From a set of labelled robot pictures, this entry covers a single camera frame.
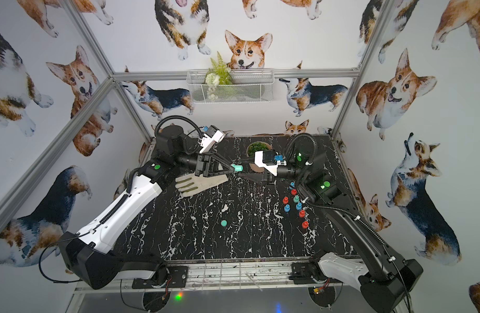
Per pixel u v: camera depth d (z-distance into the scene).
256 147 1.00
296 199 0.93
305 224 0.85
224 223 0.88
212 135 0.56
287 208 0.90
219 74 0.82
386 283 0.37
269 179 0.51
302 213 0.88
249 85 0.92
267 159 0.44
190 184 0.99
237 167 0.56
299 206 0.90
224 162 0.56
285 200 0.92
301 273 0.73
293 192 0.95
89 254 0.38
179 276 0.74
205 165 0.54
